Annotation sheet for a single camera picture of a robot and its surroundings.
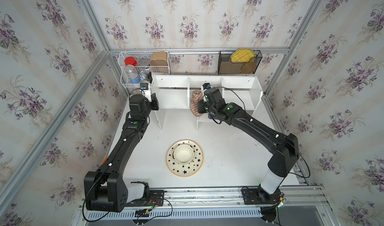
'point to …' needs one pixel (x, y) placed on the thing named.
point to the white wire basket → (137, 66)
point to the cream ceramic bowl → (183, 154)
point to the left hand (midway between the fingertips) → (157, 94)
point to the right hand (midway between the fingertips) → (200, 102)
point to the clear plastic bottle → (132, 73)
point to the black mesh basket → (225, 66)
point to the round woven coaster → (249, 67)
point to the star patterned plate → (187, 170)
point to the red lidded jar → (130, 60)
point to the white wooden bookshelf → (174, 92)
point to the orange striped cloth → (196, 96)
